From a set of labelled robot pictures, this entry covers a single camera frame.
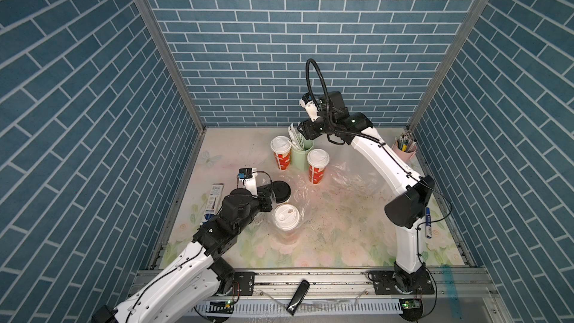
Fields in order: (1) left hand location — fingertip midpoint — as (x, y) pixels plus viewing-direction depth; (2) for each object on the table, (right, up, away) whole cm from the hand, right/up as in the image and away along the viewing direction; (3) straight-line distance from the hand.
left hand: (279, 188), depth 74 cm
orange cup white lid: (+3, -13, -4) cm, 14 cm away
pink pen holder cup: (+53, +14, +23) cm, 60 cm away
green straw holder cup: (+7, +9, +21) cm, 24 cm away
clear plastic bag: (+33, -2, +26) cm, 42 cm away
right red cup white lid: (+14, +9, +12) cm, 21 cm away
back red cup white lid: (-1, +14, +17) cm, 22 cm away
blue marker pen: (+58, -16, +13) cm, 62 cm away
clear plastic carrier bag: (+7, -3, +1) cm, 8 cm away
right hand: (+10, +22, +8) cm, 25 cm away
